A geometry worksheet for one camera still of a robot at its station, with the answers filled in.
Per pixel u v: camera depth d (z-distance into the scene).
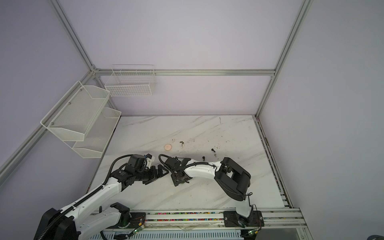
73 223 0.41
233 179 0.47
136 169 0.65
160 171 0.74
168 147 1.00
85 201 0.46
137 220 0.74
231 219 0.74
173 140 1.04
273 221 0.74
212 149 1.01
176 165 0.69
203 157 0.97
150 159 0.78
